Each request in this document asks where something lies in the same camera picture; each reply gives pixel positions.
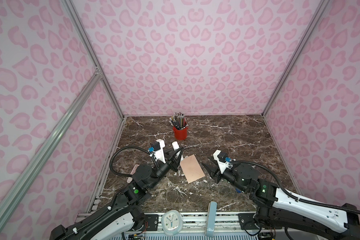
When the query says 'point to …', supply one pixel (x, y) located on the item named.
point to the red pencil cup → (181, 134)
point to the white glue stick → (176, 146)
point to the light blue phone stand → (211, 219)
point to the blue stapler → (238, 191)
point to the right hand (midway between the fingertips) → (205, 160)
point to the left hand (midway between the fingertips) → (182, 146)
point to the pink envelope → (191, 169)
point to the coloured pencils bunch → (178, 121)
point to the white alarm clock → (172, 222)
